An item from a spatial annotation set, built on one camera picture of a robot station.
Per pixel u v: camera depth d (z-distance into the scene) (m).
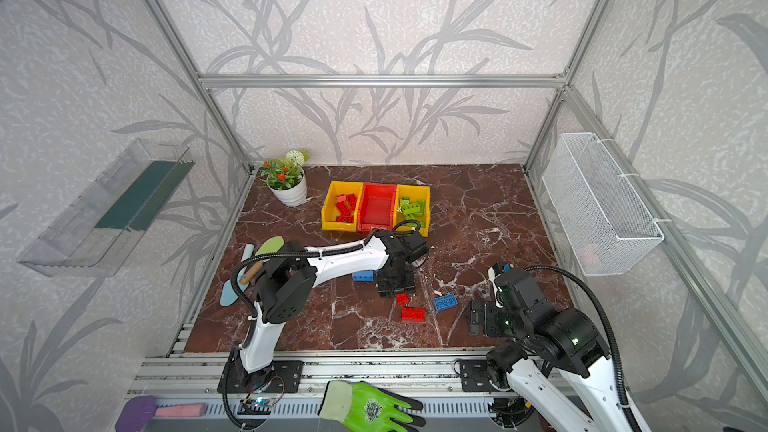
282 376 0.73
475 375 0.74
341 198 1.06
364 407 0.69
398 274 0.75
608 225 0.61
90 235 0.64
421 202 1.07
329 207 1.03
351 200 1.08
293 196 1.03
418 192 1.05
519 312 0.47
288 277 0.56
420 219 1.02
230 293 0.88
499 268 0.61
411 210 1.02
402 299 0.85
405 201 1.05
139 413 0.69
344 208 1.06
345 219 1.03
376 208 1.10
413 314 0.83
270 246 0.97
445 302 0.85
